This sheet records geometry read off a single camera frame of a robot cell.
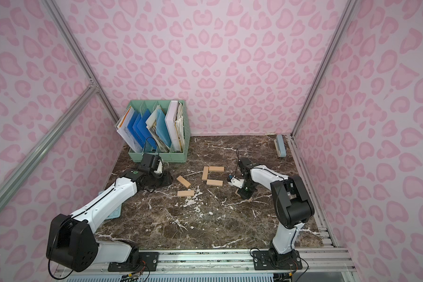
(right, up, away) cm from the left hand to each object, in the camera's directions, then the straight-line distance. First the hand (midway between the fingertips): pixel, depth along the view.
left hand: (170, 177), depth 86 cm
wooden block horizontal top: (+23, +2, +18) cm, 29 cm away
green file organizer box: (+4, +26, +10) cm, 28 cm away
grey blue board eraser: (+61, +16, +22) cm, 67 cm away
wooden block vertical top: (+16, 0, +15) cm, 22 cm away
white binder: (-2, +29, +7) cm, 30 cm away
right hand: (+37, -10, +8) cm, 39 cm away
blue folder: (-21, +26, +10) cm, 34 cm away
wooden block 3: (+32, -8, 0) cm, 33 cm away
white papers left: (-27, +25, +4) cm, 37 cm away
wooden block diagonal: (+4, -4, +12) cm, 13 cm away
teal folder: (-7, +25, +9) cm, 28 cm away
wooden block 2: (+6, -10, +8) cm, 14 cm away
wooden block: (+21, -5, +11) cm, 25 cm away
